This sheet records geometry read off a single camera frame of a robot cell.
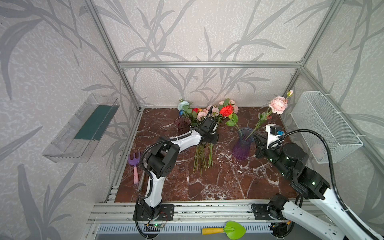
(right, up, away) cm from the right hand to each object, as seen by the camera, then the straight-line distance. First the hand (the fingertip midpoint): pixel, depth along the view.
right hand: (254, 130), depth 65 cm
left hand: (-12, -4, +30) cm, 33 cm away
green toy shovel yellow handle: (-8, -46, +3) cm, 47 cm away
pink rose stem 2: (-22, -17, +29) cm, 40 cm away
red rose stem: (-10, +9, +11) cm, 17 cm away
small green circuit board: (-44, -46, +6) cm, 64 cm away
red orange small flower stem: (-28, +11, +42) cm, 52 cm away
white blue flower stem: (-36, +13, +44) cm, 59 cm away
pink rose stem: (-4, +18, +47) cm, 50 cm away
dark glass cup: (-35, +2, +26) cm, 44 cm away
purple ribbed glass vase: (0, -11, +20) cm, 23 cm away
